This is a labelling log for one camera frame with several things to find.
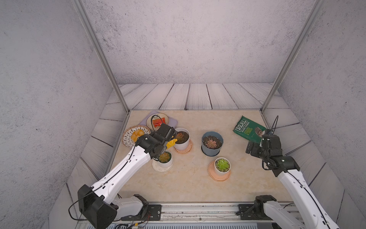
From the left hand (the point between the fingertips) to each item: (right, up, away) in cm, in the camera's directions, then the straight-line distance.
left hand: (155, 141), depth 77 cm
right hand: (+55, -3, +1) cm, 55 cm away
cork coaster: (+16, -9, +19) cm, 27 cm away
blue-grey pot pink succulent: (+32, -3, +12) cm, 35 cm away
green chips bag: (+62, +4, +28) cm, 68 cm away
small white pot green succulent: (+36, -14, +2) cm, 39 cm away
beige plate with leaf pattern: (-9, +11, +35) cm, 38 cm away
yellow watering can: (+8, -1, +1) cm, 8 cm away
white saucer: (+2, -19, +12) cm, 23 cm away
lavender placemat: (+5, +9, +36) cm, 37 cm away
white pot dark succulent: (+14, 0, +15) cm, 20 cm away
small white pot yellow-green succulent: (+4, -13, +8) cm, 15 cm away
